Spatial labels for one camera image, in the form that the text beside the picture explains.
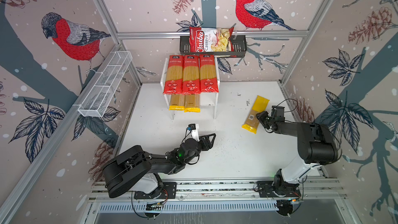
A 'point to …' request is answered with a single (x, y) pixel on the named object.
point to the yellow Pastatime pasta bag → (177, 102)
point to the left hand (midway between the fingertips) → (213, 137)
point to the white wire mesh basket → (97, 96)
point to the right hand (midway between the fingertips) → (256, 117)
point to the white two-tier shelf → (207, 99)
